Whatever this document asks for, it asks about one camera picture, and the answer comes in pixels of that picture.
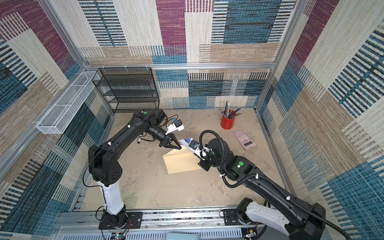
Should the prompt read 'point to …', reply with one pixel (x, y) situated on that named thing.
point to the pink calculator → (246, 142)
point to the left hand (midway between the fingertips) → (180, 148)
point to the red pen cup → (227, 123)
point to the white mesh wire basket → (58, 118)
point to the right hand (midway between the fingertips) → (199, 154)
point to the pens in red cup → (228, 113)
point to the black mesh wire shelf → (126, 89)
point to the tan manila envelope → (181, 160)
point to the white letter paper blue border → (186, 143)
